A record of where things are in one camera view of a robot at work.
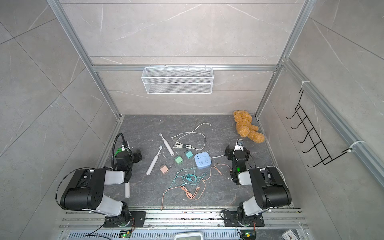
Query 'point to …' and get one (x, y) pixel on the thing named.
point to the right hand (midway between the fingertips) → (238, 146)
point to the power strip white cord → (217, 156)
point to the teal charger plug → (189, 154)
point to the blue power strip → (202, 160)
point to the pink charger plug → (164, 169)
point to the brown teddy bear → (245, 128)
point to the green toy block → (119, 149)
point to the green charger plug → (178, 159)
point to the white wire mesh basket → (178, 80)
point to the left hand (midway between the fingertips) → (132, 149)
